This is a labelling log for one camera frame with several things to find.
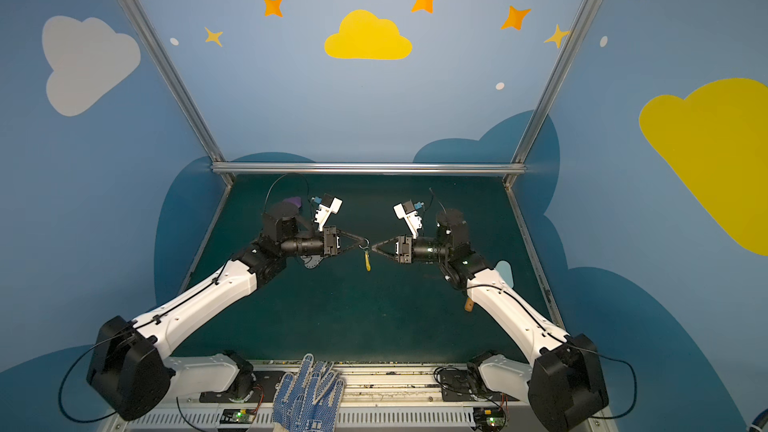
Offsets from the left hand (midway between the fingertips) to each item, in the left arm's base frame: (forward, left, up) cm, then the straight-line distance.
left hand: (364, 245), depth 69 cm
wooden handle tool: (-3, -30, -27) cm, 41 cm away
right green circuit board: (-31, -31, -29) cm, 52 cm away
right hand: (0, -3, -1) cm, 3 cm away
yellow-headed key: (-2, -1, -5) cm, 5 cm away
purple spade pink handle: (+38, +31, -28) cm, 57 cm away
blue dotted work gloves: (-28, +13, -25) cm, 40 cm away
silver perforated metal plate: (+11, +20, -28) cm, 36 cm away
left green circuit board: (-31, +30, -29) cm, 52 cm away
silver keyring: (+1, 0, -2) cm, 2 cm away
